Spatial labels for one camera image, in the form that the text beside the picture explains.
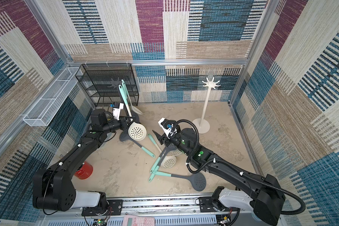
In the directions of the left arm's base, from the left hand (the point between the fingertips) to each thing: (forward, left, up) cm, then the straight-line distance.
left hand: (135, 118), depth 80 cm
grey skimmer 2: (-28, -34, -21) cm, 48 cm away
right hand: (-9, -16, +5) cm, 19 cm away
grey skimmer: (+1, +11, -20) cm, 23 cm away
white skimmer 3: (-10, -23, -23) cm, 33 cm away
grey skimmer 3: (-6, -19, -23) cm, 30 cm away
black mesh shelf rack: (+39, +31, -2) cm, 50 cm away
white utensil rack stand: (+11, -44, -23) cm, 50 cm away
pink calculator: (-45, -2, -23) cm, 50 cm away
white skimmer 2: (-16, -18, -23) cm, 33 cm away
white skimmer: (-5, -1, -5) cm, 7 cm away
